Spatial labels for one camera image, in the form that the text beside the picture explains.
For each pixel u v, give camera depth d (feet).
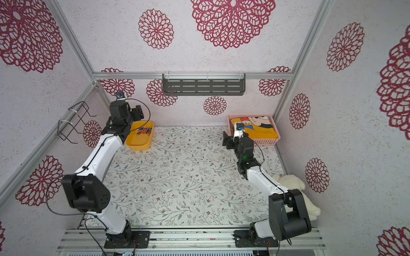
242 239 2.39
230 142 2.47
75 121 2.60
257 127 3.68
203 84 3.10
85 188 1.47
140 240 2.40
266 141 3.48
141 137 3.47
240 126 2.30
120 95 2.25
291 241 1.37
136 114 2.45
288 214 1.39
